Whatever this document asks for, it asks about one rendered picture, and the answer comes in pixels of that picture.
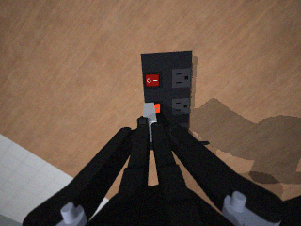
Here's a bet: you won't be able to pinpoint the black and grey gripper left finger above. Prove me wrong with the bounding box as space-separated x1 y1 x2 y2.
23 103 151 226

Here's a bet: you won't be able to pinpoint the black power strip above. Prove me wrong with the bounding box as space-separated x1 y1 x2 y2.
141 51 192 132

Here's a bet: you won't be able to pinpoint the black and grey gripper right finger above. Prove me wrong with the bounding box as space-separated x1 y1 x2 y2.
149 103 286 226

